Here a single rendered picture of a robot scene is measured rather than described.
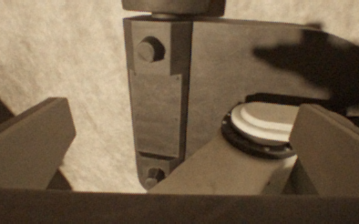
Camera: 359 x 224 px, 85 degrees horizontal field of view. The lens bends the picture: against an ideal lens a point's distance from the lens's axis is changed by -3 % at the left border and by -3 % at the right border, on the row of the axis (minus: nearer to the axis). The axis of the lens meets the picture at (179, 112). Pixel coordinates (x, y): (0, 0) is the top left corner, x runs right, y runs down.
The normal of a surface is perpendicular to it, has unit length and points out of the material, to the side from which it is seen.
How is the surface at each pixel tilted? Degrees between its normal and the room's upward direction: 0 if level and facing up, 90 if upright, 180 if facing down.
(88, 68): 0
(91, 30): 0
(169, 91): 0
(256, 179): 90
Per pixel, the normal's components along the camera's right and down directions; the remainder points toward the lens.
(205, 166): 0.04, -0.87
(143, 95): -0.20, 0.47
